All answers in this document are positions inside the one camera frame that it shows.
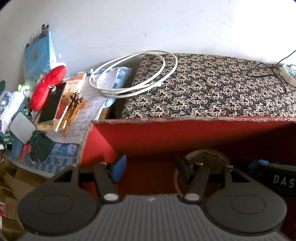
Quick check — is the brown tape roll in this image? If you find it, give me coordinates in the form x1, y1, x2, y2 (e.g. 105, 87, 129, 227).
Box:
174, 149, 232, 203

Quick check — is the red cardboard box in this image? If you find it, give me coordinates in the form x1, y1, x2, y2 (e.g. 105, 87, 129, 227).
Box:
78, 117, 295, 195

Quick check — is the white printed paper sheet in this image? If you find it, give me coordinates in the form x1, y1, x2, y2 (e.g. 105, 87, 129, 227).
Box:
46, 76, 107, 144

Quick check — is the floral patterned cushion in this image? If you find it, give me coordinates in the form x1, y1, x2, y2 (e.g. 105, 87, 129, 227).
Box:
121, 54, 295, 118

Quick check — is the black smartphone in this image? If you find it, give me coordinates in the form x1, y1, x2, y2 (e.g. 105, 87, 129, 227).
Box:
38, 82, 66, 124

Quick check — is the blue white patterned packet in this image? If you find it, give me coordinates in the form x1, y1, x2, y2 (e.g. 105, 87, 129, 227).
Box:
93, 66, 132, 110

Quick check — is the small square mirror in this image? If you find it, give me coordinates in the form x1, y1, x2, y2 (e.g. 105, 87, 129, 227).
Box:
9, 112, 36, 144

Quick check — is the white power strip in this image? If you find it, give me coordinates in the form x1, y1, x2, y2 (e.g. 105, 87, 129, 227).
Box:
280, 64, 296, 87

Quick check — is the red plush cushion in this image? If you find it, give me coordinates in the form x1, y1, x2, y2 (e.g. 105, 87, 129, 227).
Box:
30, 65, 67, 111

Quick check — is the green frog toy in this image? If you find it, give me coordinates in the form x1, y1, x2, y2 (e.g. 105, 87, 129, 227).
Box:
18, 83, 36, 98

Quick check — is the pile of folded clothes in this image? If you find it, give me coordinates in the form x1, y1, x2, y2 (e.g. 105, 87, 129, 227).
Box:
1, 80, 28, 146

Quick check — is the white coiled cable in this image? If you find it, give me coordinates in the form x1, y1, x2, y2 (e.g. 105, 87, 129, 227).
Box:
89, 50, 179, 99

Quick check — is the black power cable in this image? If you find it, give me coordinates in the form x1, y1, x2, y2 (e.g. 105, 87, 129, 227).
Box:
247, 49, 296, 95

